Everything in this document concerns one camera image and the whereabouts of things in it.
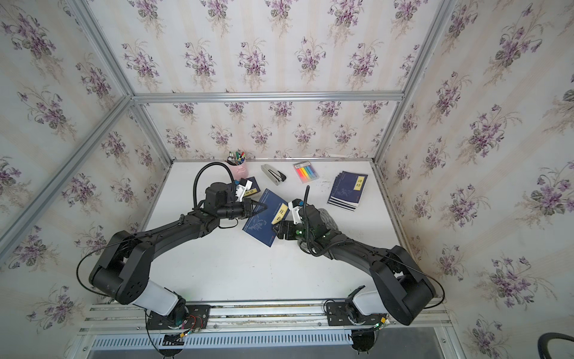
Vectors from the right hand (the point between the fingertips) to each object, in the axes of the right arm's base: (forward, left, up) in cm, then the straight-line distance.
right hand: (281, 228), depth 84 cm
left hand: (+4, +6, +7) cm, 10 cm away
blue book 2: (+24, -30, -6) cm, 39 cm away
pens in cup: (+36, +24, +1) cm, 44 cm away
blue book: (-1, +8, +5) cm, 9 cm away
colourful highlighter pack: (+38, -11, -9) cm, 40 cm away
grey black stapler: (+33, +5, -7) cm, 34 cm away
